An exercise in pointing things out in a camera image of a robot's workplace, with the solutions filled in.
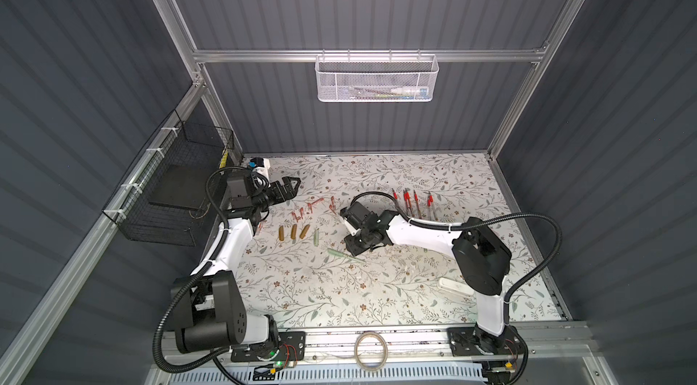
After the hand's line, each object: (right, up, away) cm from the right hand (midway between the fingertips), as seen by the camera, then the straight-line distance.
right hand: (352, 244), depth 89 cm
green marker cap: (-13, +1, +5) cm, 14 cm away
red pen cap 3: (-8, +14, +16) cm, 23 cm away
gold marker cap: (-21, +3, +7) cm, 23 cm away
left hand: (-19, +20, -4) cm, 28 cm away
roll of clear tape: (+8, -27, -18) cm, 33 cm away
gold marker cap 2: (-17, +3, +7) cm, 19 cm away
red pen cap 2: (-14, +13, +16) cm, 25 cm away
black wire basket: (-48, +16, -19) cm, 54 cm away
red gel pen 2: (+25, +14, +16) cm, 33 cm away
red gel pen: (+22, +15, +17) cm, 31 cm away
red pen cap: (-20, +10, +13) cm, 26 cm away
